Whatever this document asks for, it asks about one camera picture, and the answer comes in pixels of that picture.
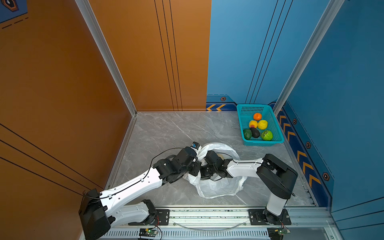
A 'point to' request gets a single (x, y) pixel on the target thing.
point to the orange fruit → (257, 116)
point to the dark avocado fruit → (255, 133)
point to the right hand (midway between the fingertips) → (189, 176)
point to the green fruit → (266, 135)
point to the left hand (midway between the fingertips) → (200, 162)
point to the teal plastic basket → (246, 113)
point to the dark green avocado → (247, 134)
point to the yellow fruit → (253, 123)
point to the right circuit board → (276, 233)
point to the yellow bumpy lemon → (262, 124)
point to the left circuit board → (147, 232)
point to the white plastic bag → (223, 186)
